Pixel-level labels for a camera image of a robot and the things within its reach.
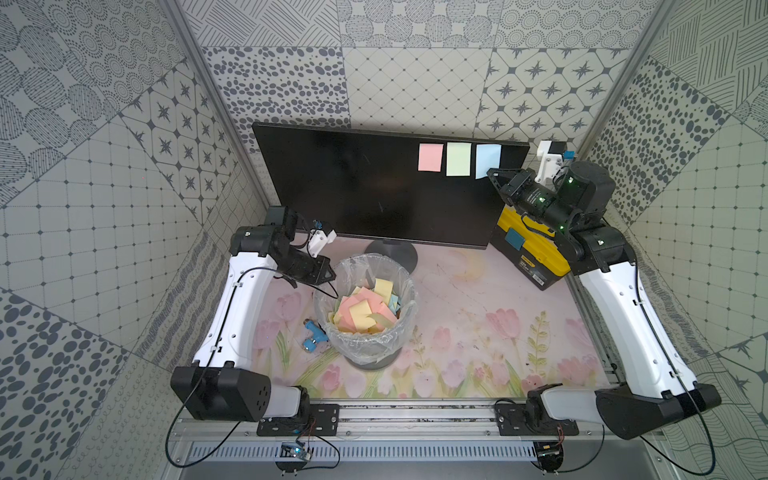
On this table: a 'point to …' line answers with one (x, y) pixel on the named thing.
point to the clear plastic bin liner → (350, 274)
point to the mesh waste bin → (366, 303)
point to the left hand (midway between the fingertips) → (325, 270)
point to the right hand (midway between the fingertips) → (486, 174)
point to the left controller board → (293, 458)
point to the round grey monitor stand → (401, 252)
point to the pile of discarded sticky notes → (368, 309)
